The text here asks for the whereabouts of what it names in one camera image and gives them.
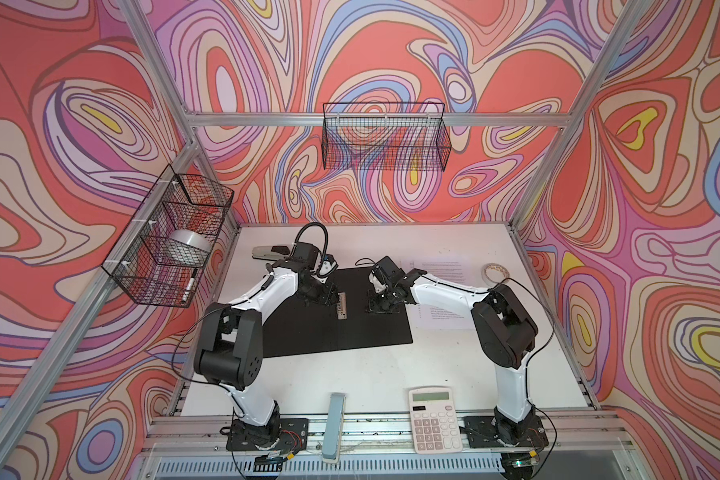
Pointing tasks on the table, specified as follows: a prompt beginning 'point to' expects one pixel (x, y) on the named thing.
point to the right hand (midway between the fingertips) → (370, 316)
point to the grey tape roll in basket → (188, 245)
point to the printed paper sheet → (465, 272)
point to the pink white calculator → (434, 419)
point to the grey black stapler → (271, 253)
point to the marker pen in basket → (190, 284)
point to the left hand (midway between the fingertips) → (333, 294)
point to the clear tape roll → (490, 265)
